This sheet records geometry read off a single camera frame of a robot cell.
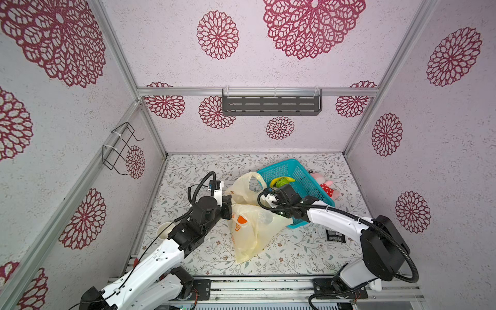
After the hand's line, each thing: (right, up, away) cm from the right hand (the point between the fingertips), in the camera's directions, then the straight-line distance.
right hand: (262, 215), depth 84 cm
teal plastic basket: (+23, +14, +18) cm, 32 cm away
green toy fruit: (+12, +14, +16) cm, 24 cm away
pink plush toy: (+37, +8, +11) cm, 39 cm away
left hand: (-13, +8, -7) cm, 17 cm away
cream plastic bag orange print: (-4, -1, -9) cm, 10 cm away
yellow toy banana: (+17, +15, +21) cm, 31 cm away
